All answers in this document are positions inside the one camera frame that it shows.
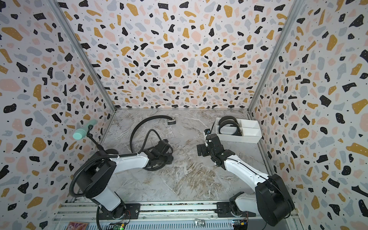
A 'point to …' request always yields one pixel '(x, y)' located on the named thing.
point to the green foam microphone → (82, 132)
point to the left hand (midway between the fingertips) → (175, 158)
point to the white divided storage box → (250, 130)
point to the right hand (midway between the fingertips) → (207, 144)
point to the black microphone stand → (108, 151)
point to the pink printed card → (75, 225)
